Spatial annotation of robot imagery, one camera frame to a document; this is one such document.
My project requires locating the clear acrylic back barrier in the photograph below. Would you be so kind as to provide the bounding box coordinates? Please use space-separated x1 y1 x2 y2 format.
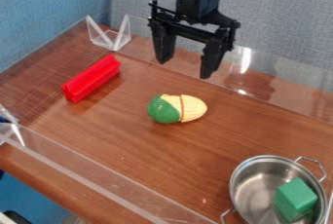
118 15 333 125

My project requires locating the green and yellow toy corn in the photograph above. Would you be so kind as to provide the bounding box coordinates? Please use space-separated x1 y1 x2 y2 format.
146 94 208 124

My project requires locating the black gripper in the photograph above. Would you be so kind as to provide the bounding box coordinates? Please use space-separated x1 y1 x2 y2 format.
148 0 240 79

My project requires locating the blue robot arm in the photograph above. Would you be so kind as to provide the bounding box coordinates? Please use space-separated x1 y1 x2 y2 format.
148 0 240 79

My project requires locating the clear acrylic front barrier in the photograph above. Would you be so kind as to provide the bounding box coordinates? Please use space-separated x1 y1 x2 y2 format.
0 104 217 224

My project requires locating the red plastic block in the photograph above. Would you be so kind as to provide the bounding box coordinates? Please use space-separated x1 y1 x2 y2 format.
61 55 120 103

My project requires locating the clear acrylic corner bracket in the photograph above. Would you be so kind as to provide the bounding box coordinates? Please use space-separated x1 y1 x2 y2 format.
85 16 130 52

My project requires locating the green block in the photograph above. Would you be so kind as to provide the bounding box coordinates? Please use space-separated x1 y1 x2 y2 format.
272 177 318 222

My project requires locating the clear acrylic barrier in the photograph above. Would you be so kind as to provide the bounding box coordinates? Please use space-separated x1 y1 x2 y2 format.
118 15 333 125
0 104 217 224

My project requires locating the metal pot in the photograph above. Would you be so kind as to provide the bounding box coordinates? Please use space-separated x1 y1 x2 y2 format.
219 155 328 224

